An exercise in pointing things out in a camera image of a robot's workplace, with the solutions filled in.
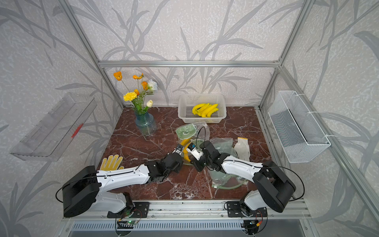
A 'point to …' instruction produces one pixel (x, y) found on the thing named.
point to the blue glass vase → (146, 124)
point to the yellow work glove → (112, 165)
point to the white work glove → (242, 149)
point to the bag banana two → (184, 143)
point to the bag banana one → (208, 115)
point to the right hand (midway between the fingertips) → (191, 160)
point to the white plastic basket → (187, 101)
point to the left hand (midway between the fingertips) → (180, 158)
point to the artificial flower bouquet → (137, 97)
